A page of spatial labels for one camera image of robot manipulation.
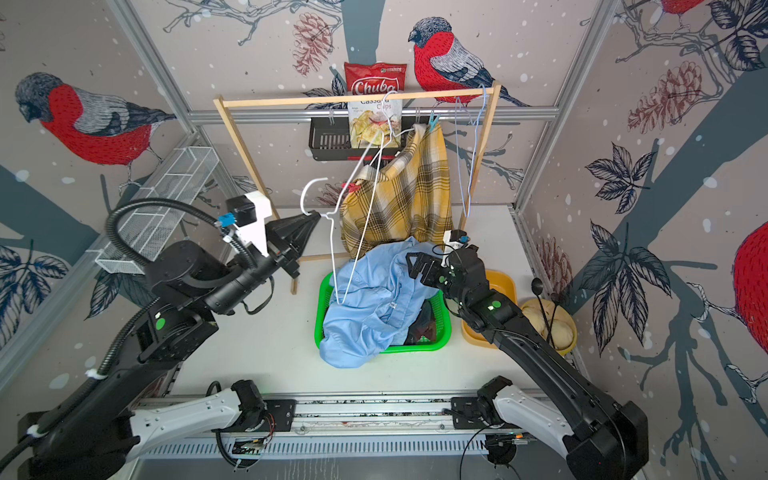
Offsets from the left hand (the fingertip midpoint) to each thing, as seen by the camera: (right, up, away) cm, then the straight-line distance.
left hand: (320, 210), depth 48 cm
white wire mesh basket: (-52, -3, +25) cm, 57 cm away
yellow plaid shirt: (+16, +7, +39) cm, 42 cm away
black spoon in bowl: (+56, -20, +41) cm, 72 cm away
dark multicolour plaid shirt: (+21, -30, +35) cm, 50 cm away
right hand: (+18, -10, +27) cm, 34 cm away
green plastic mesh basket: (+26, -27, +35) cm, 51 cm away
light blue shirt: (+7, -20, +30) cm, 36 cm away
